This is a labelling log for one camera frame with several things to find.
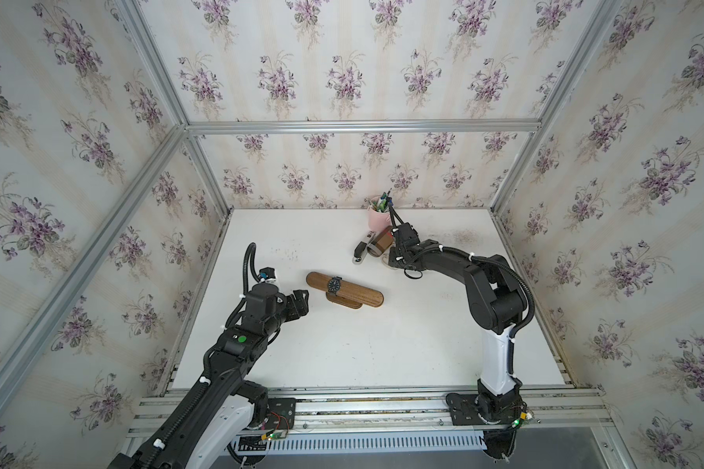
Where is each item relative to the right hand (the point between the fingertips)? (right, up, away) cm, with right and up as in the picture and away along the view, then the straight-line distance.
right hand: (400, 259), depth 102 cm
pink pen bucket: (-8, +14, +4) cm, 17 cm away
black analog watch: (-23, -7, -14) cm, 28 cm away
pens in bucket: (-6, +21, +5) cm, 22 cm away
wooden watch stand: (-18, -10, -14) cm, 25 cm away
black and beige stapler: (-14, +3, +1) cm, 15 cm away
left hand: (-32, -9, -22) cm, 40 cm away
